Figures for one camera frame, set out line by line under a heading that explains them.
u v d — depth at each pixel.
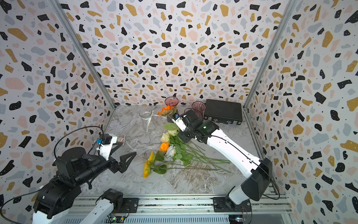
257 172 0.41
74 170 0.41
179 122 0.67
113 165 0.50
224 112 1.22
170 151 0.88
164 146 0.92
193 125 0.55
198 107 0.97
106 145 0.47
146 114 1.00
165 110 0.72
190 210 0.73
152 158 0.86
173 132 0.95
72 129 0.83
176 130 0.98
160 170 0.84
